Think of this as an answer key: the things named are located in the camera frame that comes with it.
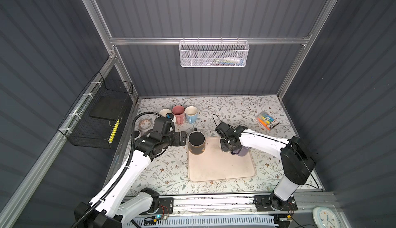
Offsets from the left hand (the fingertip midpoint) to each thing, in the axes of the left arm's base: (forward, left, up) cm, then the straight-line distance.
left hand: (178, 135), depth 77 cm
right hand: (-1, -27, -15) cm, 31 cm away
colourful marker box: (+18, -59, -17) cm, 64 cm away
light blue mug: (+22, -7, -11) cm, 25 cm away
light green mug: (+25, +11, -10) cm, 29 cm away
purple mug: (-5, -35, -13) cm, 38 cm away
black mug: (+1, -9, -9) cm, 13 cm away
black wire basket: (+6, +38, +9) cm, 40 cm away
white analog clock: (-37, -65, -16) cm, 76 cm away
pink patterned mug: (+26, +2, -12) cm, 29 cm away
